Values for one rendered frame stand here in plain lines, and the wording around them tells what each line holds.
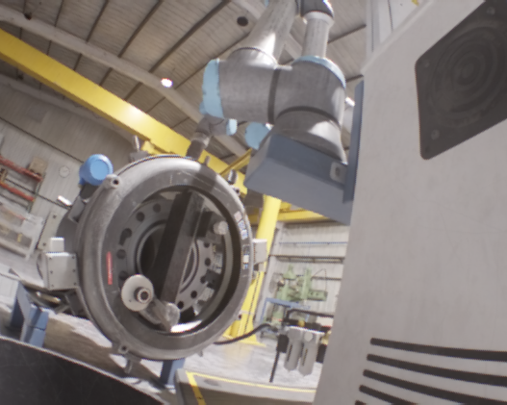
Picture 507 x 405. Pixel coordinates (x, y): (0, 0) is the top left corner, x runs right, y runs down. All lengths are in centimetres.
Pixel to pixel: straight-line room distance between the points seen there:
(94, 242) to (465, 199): 87
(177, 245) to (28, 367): 73
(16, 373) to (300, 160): 54
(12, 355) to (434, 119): 50
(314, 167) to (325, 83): 22
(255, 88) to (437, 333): 61
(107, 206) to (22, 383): 64
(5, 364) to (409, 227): 44
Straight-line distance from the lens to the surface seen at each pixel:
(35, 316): 127
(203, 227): 106
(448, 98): 27
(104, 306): 96
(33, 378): 42
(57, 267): 93
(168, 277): 102
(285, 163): 54
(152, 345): 107
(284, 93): 68
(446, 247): 22
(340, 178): 59
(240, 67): 73
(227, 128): 152
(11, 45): 1352
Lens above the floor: 49
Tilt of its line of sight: 20 degrees up
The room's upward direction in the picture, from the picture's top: 15 degrees clockwise
